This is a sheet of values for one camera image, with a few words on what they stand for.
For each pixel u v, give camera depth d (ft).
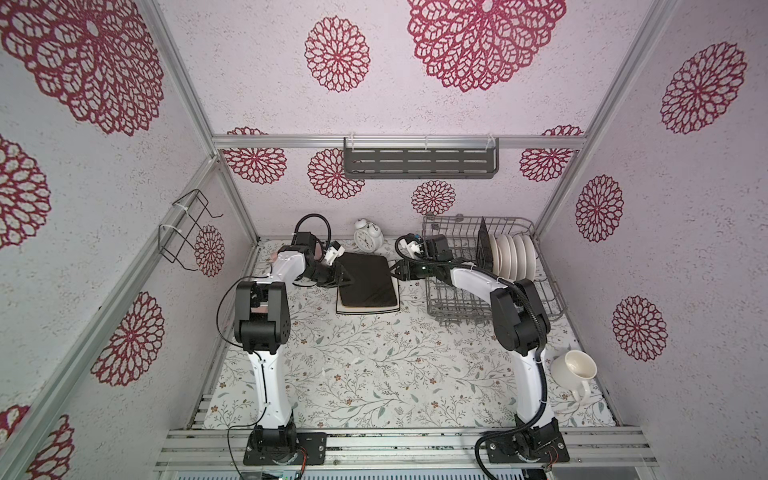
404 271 2.88
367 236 3.59
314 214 2.96
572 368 2.84
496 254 3.11
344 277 2.99
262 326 1.87
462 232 3.97
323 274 2.87
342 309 3.02
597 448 2.48
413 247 3.02
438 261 2.70
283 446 2.16
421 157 2.97
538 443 2.12
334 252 3.04
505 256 3.18
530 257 3.11
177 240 2.46
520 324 1.88
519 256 3.17
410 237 3.01
